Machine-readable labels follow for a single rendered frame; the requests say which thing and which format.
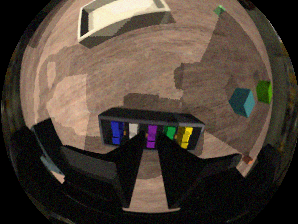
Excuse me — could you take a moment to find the white fuse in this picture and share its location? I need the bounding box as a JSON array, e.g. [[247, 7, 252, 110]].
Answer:
[[129, 121, 138, 140]]

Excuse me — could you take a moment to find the violet fuse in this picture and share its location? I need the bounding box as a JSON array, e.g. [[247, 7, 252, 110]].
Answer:
[[146, 124, 157, 148]]

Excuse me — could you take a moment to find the green fuse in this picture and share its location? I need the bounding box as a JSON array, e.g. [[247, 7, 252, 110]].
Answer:
[[164, 125, 176, 140]]

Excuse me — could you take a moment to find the beige shallow tray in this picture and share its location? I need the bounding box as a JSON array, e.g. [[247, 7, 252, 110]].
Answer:
[[77, 0, 170, 49]]

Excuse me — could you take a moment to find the teal cube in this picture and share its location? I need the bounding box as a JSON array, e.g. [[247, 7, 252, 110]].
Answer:
[[229, 88, 254, 117]]

